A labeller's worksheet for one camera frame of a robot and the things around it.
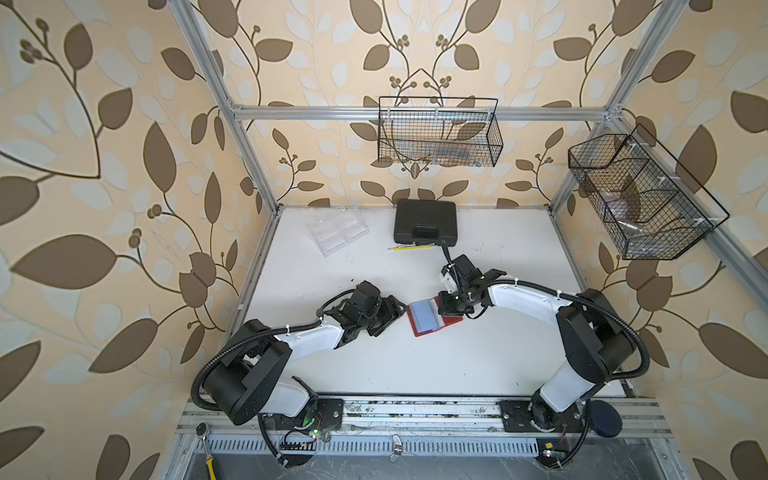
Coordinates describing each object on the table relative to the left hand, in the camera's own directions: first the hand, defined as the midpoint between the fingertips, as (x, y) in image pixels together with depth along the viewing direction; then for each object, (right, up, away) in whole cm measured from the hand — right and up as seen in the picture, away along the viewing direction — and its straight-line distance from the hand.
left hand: (400, 310), depth 86 cm
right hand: (+12, -1, +4) cm, 13 cm away
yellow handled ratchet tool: (-49, -26, -14) cm, 57 cm away
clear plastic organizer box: (-24, +24, +25) cm, 42 cm away
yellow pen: (+3, +18, +22) cm, 29 cm away
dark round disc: (+50, -23, -14) cm, 57 cm away
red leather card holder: (+8, -3, +5) cm, 10 cm away
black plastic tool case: (+10, +27, +24) cm, 37 cm away
